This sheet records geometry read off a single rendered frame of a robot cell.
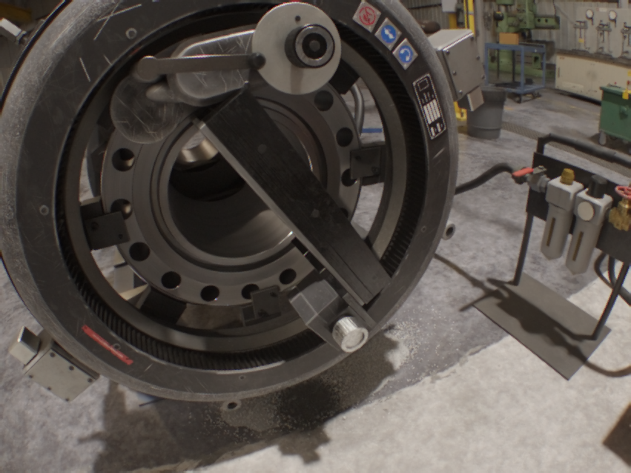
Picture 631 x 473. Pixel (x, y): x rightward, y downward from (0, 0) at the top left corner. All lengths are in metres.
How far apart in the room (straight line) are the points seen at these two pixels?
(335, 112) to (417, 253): 0.28
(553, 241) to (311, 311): 0.77
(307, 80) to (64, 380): 0.58
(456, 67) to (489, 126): 2.51
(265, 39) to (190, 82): 0.10
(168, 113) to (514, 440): 0.95
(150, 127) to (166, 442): 0.80
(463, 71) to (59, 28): 0.59
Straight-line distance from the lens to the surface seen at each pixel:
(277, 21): 0.42
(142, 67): 0.39
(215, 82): 0.41
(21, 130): 0.43
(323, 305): 0.49
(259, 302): 0.68
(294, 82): 0.43
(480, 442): 0.92
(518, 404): 1.01
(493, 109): 3.11
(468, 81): 0.67
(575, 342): 1.21
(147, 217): 0.57
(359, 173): 0.65
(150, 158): 0.54
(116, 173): 0.55
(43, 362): 0.62
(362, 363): 1.02
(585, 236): 1.02
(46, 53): 0.42
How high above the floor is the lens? 0.80
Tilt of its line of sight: 30 degrees down
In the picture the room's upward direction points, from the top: 7 degrees counter-clockwise
